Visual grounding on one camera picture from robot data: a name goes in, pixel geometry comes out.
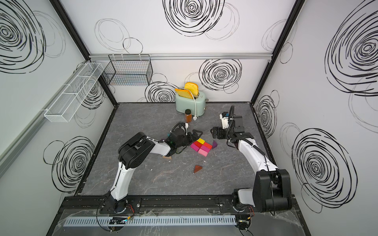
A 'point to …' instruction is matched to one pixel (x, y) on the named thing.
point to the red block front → (210, 146)
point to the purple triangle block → (214, 144)
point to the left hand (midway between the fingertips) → (199, 135)
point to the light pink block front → (203, 152)
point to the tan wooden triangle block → (167, 157)
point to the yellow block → (201, 140)
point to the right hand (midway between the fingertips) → (218, 130)
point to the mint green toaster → (182, 103)
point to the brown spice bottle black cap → (188, 116)
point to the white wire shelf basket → (67, 100)
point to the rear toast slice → (193, 87)
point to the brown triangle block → (197, 168)
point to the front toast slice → (184, 93)
